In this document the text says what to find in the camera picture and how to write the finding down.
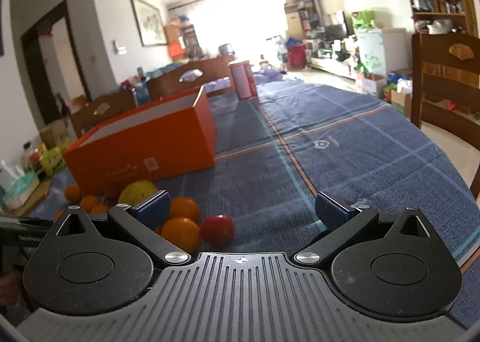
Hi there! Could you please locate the red tomato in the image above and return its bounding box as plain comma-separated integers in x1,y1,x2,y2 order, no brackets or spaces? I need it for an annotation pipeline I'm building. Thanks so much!
200,215,235,247

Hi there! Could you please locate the yellow lemon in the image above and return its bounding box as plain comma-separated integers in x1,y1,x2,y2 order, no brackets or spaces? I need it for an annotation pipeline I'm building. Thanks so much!
117,180,159,206

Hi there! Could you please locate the framed wall painting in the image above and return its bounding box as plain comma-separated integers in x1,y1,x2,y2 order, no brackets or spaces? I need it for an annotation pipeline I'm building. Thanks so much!
130,0,167,47

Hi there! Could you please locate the wooden chair left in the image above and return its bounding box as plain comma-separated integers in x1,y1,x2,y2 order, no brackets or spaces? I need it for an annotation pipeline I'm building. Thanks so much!
71,90,137,137

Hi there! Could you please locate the green tissue pack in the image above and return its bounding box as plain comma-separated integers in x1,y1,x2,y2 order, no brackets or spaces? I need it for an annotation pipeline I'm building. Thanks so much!
1,160,40,210

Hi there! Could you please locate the green panda mug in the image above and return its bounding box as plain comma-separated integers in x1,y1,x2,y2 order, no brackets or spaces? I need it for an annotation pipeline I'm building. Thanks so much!
40,147,65,178

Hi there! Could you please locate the wooden cutting board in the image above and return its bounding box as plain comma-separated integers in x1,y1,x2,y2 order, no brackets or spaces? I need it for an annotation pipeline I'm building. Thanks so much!
10,179,52,217

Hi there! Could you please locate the white cabinet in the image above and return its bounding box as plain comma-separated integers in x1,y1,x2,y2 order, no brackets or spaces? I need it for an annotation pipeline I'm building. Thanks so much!
356,28,409,78

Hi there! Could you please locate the pink cylindrical can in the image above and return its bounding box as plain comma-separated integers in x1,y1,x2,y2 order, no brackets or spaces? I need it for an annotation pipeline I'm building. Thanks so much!
229,61,258,100

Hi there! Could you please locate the orange cardboard box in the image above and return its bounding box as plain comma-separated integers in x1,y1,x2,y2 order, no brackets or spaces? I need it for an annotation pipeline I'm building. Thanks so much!
64,87,216,196

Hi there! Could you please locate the small orange tangerine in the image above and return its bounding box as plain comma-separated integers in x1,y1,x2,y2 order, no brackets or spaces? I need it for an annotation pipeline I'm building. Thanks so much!
64,184,82,204
79,195,100,213

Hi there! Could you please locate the orange tangerine behind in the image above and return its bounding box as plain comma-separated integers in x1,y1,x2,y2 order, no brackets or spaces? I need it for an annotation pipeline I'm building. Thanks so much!
168,196,201,222

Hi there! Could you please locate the small orange tangerine far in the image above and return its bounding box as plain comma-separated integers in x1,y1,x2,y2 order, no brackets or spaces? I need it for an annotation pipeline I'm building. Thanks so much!
64,184,82,204

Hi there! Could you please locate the wooden chair right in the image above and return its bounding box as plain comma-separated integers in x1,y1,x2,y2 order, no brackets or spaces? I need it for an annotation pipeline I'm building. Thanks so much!
146,55,234,101

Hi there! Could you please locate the blue patterned tablecloth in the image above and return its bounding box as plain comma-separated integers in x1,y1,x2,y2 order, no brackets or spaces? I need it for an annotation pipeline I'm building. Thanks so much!
29,78,480,328

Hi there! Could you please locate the small orange tangerine left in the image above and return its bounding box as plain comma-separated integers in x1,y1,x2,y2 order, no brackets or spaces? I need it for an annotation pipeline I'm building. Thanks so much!
79,195,100,213

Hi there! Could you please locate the orange tangerine front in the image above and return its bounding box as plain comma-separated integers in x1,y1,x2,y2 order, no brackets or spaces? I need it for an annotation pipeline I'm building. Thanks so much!
160,218,200,253

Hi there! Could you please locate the wooden side chair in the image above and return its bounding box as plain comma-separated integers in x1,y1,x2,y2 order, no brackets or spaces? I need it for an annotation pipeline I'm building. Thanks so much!
410,31,480,200

